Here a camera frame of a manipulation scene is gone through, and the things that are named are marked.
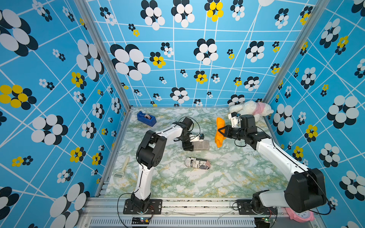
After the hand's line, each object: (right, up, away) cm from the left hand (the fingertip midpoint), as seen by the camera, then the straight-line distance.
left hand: (192, 143), depth 98 cm
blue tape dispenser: (-33, +16, +7) cm, 37 cm away
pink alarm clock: (+53, -32, -29) cm, 68 cm away
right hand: (+16, +10, -15) cm, 24 cm away
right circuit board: (+33, -35, -29) cm, 56 cm away
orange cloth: (+15, +7, -19) cm, 25 cm away
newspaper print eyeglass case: (+3, -10, -12) cm, 16 cm away
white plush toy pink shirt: (+50, +25, +7) cm, 57 cm away
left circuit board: (-30, -36, -26) cm, 53 cm away
